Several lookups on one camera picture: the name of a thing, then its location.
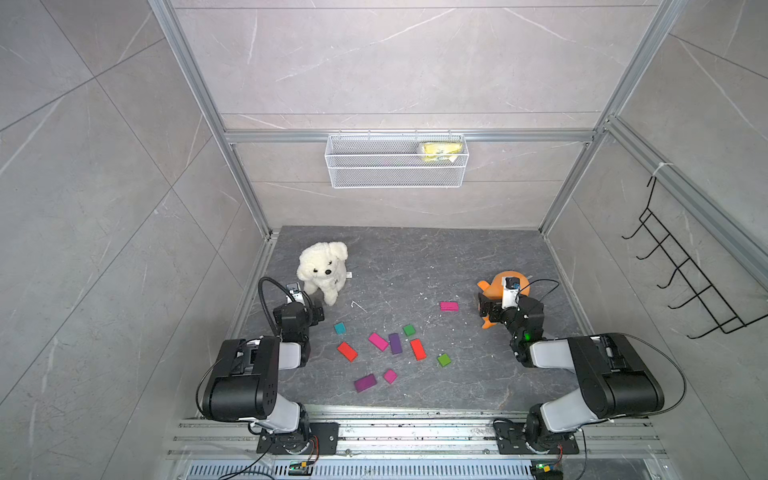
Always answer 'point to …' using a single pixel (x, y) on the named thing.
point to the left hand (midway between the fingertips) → (300, 297)
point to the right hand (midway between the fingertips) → (496, 291)
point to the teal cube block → (340, 328)
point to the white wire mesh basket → (395, 161)
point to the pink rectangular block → (375, 339)
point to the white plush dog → (322, 266)
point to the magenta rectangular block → (449, 306)
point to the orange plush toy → (494, 290)
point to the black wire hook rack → (729, 320)
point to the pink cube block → (390, 376)
